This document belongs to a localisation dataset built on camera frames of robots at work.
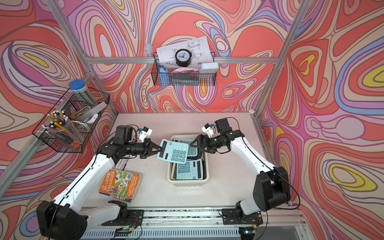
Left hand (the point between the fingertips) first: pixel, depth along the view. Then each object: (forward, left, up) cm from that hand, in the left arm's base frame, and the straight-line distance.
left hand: (163, 149), depth 71 cm
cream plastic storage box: (-2, -22, -11) cm, 24 cm away
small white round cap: (+52, -64, -24) cm, 85 cm away
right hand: (+3, -17, -6) cm, 18 cm away
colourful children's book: (-10, +24, -20) cm, 33 cm away
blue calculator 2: (-4, -14, -13) cm, 20 cm away
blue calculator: (0, -5, -3) cm, 5 cm away
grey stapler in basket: (+13, +36, +10) cm, 40 cm away
